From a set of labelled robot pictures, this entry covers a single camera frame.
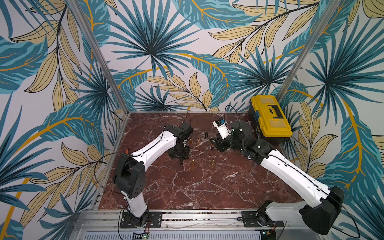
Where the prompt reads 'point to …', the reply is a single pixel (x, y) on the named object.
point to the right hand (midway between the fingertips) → (214, 136)
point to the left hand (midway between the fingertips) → (180, 159)
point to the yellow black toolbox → (268, 119)
